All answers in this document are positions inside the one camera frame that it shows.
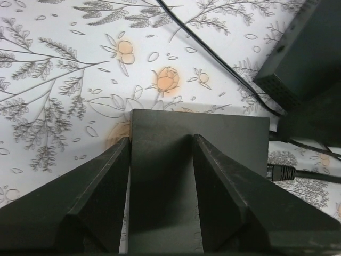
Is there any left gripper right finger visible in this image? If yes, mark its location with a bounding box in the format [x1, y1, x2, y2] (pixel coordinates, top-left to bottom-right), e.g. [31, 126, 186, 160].
[193, 134, 340, 253]

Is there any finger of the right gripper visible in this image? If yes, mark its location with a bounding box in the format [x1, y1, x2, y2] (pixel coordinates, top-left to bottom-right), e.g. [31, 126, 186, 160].
[269, 82, 340, 144]

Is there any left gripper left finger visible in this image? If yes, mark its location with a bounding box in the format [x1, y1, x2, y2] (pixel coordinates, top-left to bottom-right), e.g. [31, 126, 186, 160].
[1, 137, 130, 253]

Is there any black network switch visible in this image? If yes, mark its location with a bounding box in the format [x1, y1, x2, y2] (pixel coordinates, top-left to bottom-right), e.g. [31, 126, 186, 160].
[128, 109, 270, 253]
[254, 0, 340, 111]

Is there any thin black adapter cable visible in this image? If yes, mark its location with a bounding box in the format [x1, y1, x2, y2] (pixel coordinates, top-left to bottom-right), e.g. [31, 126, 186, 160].
[157, 0, 287, 117]

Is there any black ethernet cable teal plug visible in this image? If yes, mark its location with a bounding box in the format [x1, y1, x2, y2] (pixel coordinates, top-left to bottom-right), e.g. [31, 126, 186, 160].
[269, 131, 340, 161]

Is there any floral patterned table mat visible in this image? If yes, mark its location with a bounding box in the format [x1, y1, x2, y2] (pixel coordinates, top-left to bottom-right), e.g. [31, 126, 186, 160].
[0, 0, 341, 219]

